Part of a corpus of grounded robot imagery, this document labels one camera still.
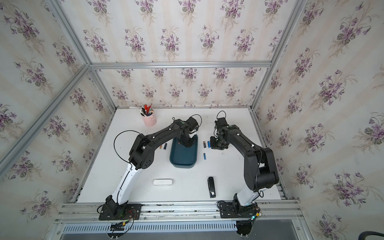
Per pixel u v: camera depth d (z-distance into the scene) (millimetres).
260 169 458
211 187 782
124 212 715
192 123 833
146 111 1043
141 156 596
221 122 741
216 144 788
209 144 817
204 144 983
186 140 860
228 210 728
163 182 796
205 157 928
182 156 924
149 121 1039
